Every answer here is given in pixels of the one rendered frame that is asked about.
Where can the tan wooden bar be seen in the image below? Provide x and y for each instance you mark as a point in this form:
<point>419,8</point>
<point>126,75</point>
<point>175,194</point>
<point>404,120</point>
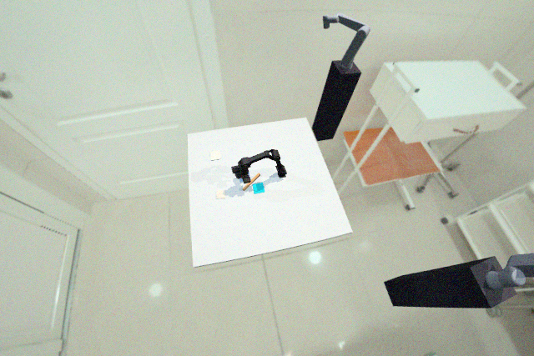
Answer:
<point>248,184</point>

